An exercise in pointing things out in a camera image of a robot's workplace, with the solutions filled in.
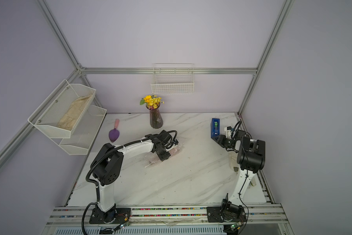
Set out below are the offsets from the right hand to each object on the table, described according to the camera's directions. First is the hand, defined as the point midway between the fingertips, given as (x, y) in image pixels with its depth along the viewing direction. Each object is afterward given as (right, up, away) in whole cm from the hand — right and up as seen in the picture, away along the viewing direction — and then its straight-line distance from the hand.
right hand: (215, 140), depth 103 cm
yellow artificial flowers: (-43, +26, -10) cm, 52 cm away
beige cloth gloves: (-84, +14, -27) cm, 89 cm away
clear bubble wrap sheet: (-40, -9, -19) cm, 46 cm away
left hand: (-36, -9, -9) cm, 38 cm away
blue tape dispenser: (0, +9, +1) cm, 9 cm away
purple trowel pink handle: (-74, +4, +2) cm, 74 cm away
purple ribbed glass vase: (-43, +15, +1) cm, 45 cm away
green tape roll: (+1, +12, +2) cm, 12 cm away
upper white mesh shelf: (-90, +17, -26) cm, 95 cm away
